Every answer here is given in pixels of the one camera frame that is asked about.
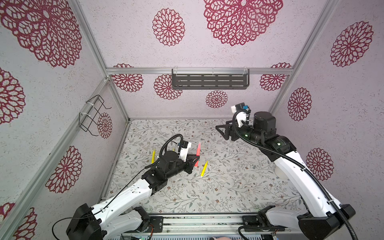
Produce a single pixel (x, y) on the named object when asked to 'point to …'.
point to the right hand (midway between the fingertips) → (222, 121)
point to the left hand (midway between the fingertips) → (197, 158)
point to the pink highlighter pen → (198, 152)
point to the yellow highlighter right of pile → (204, 168)
